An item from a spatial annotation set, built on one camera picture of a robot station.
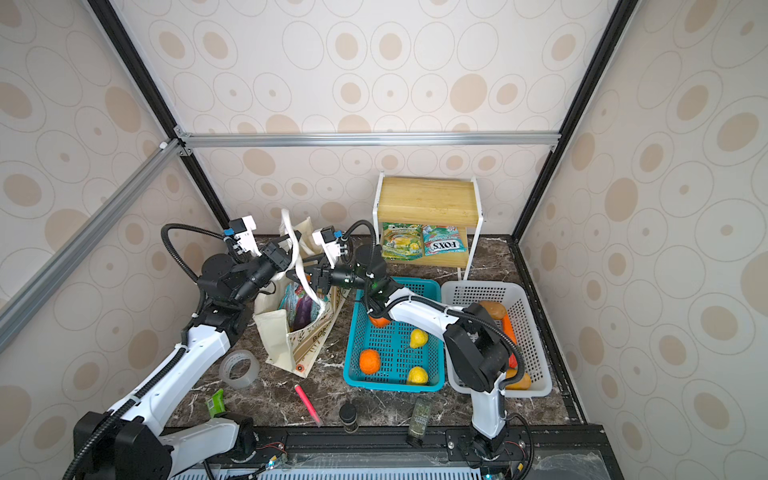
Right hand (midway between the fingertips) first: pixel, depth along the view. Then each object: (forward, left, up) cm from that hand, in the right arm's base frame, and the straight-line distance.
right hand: (292, 273), depth 69 cm
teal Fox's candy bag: (+24, -39, -14) cm, 48 cm away
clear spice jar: (-25, -29, -29) cm, 48 cm away
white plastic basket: (+9, -61, -25) cm, 67 cm away
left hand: (+5, -4, +7) cm, 10 cm away
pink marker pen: (-21, -1, -32) cm, 38 cm away
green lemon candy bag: (+22, -26, -13) cm, 36 cm away
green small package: (-20, +24, -30) cm, 44 cm away
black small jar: (-25, -12, -23) cm, 36 cm away
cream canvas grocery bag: (-8, +6, -24) cm, 26 cm away
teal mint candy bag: (+4, +7, -18) cm, 20 cm away
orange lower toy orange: (-11, -16, -27) cm, 33 cm away
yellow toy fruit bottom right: (-14, -29, -28) cm, 43 cm away
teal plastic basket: (-4, -23, -31) cm, 39 cm away
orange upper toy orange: (+2, -19, -28) cm, 34 cm away
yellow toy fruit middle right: (-3, -30, -28) cm, 41 cm away
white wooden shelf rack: (+25, -35, 0) cm, 43 cm away
